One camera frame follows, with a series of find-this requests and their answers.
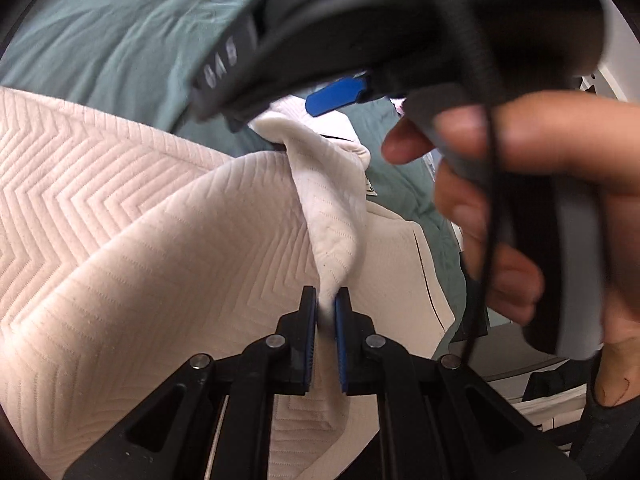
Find cream chevron textured pants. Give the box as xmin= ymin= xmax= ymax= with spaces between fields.
xmin=1 ymin=88 xmax=454 ymax=479

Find person's right hand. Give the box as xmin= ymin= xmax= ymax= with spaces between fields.
xmin=381 ymin=91 xmax=639 ymax=408

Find teal green bed duvet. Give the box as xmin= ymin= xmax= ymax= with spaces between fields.
xmin=1 ymin=0 xmax=466 ymax=356

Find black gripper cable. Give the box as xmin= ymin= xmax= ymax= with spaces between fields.
xmin=449 ymin=0 xmax=507 ymax=369

